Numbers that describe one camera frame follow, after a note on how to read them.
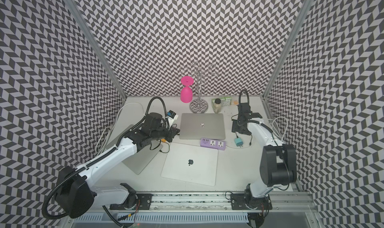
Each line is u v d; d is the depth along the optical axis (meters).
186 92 0.89
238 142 0.92
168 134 0.69
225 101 1.08
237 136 0.96
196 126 1.09
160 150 0.91
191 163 0.85
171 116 0.70
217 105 1.03
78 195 0.39
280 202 0.74
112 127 1.02
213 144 0.91
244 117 0.64
